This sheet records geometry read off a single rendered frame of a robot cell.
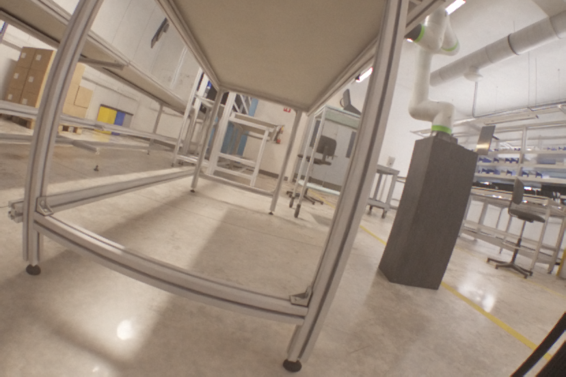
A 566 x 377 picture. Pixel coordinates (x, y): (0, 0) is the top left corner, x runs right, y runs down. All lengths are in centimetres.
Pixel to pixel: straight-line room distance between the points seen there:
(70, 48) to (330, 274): 75
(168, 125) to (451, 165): 743
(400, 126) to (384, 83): 809
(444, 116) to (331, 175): 647
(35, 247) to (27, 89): 352
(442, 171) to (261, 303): 119
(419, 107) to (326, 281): 129
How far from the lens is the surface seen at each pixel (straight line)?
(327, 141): 400
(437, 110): 164
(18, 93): 433
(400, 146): 861
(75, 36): 71
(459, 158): 158
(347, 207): 52
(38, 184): 73
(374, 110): 53
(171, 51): 868
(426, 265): 158
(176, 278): 57
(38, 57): 419
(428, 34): 128
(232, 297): 56
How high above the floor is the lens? 45
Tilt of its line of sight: level
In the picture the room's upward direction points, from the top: 16 degrees clockwise
